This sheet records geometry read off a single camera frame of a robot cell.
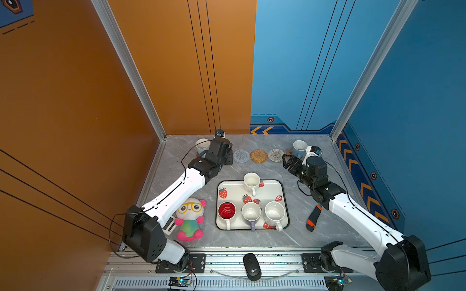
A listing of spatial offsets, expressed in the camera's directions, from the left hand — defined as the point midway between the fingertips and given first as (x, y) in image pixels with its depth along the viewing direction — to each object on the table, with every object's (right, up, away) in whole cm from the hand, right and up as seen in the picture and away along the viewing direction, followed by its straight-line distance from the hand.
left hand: (226, 149), depth 82 cm
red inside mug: (0, -29, +4) cm, 29 cm away
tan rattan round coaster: (+18, -3, +28) cm, 33 cm away
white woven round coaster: (+28, -3, +28) cm, 40 cm away
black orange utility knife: (+39, -33, +1) cm, 52 cm away
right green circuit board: (+43, -52, -11) cm, 69 cm away
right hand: (+27, -4, -1) cm, 27 cm away
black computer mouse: (+11, -47, -9) cm, 50 cm away
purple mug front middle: (+12, -30, +5) cm, 33 cm away
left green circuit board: (-18, -52, -11) cm, 56 cm away
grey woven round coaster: (+7, -3, +27) cm, 28 cm away
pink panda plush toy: (-17, -29, -1) cm, 33 cm away
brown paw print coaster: (+36, -1, +29) cm, 47 cm away
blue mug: (+40, +2, +20) cm, 44 cm away
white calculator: (-26, -35, +1) cm, 44 cm away
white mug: (+12, -17, +13) cm, 24 cm away
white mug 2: (+22, -31, +3) cm, 38 cm away
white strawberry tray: (+3, -22, +13) cm, 26 cm away
